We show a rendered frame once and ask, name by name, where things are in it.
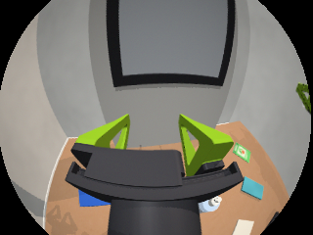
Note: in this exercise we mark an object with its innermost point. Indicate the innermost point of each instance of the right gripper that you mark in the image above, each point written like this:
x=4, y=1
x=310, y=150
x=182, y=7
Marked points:
x=305, y=102

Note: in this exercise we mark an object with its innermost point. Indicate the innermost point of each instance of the teal flat rectangular panel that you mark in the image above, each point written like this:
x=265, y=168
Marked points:
x=252, y=188

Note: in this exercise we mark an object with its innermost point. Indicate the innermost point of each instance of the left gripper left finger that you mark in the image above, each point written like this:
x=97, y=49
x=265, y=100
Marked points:
x=103, y=135

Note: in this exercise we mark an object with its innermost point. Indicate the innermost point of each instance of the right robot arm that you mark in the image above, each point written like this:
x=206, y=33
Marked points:
x=275, y=215

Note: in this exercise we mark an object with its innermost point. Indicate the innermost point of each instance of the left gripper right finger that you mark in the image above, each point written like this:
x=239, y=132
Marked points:
x=213, y=144

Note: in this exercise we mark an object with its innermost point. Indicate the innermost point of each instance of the blue flat rectangular panel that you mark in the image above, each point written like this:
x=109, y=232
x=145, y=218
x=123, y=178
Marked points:
x=86, y=200

